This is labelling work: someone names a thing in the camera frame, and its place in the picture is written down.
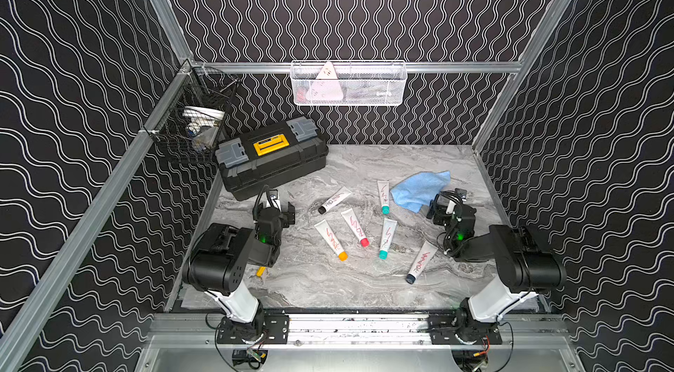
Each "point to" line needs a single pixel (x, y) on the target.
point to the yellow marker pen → (260, 271)
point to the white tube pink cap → (354, 225)
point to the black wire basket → (184, 123)
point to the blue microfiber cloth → (419, 189)
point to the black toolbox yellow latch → (265, 157)
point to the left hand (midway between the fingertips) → (274, 200)
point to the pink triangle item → (326, 87)
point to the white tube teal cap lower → (389, 231)
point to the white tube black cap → (340, 196)
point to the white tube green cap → (384, 196)
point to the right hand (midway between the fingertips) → (447, 202)
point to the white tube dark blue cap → (422, 261)
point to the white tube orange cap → (324, 227)
